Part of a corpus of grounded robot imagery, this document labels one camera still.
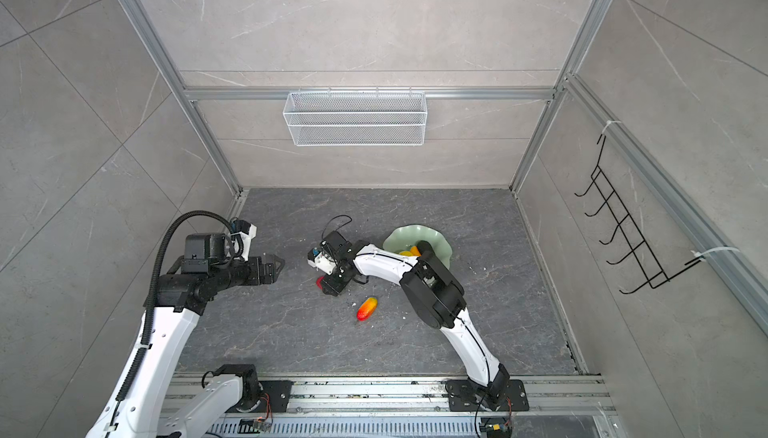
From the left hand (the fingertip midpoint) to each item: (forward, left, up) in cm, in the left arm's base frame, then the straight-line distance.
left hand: (265, 256), depth 74 cm
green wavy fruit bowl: (+17, -37, -18) cm, 45 cm away
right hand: (+3, -13, -22) cm, 26 cm away
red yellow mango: (-7, -25, -19) cm, 32 cm away
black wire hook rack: (-1, -87, +10) cm, 88 cm away
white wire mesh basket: (+49, -22, +8) cm, 55 cm away
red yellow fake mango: (+12, -40, -19) cm, 46 cm away
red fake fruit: (+4, -9, -24) cm, 25 cm away
